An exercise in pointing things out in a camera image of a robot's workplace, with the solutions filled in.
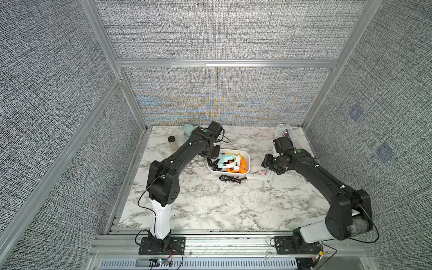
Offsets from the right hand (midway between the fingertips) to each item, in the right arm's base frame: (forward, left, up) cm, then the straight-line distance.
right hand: (266, 161), depth 86 cm
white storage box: (+11, +9, -8) cm, 17 cm away
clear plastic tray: (+32, -23, -13) cm, 42 cm away
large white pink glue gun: (-5, -1, -11) cm, 12 cm away
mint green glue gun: (+6, +21, -6) cm, 23 cm away
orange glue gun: (0, +11, -8) cm, 13 cm away
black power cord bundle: (-5, +20, -11) cm, 23 cm away
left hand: (+4, +26, +1) cm, 26 cm away
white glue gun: (+2, +14, -7) cm, 16 cm away
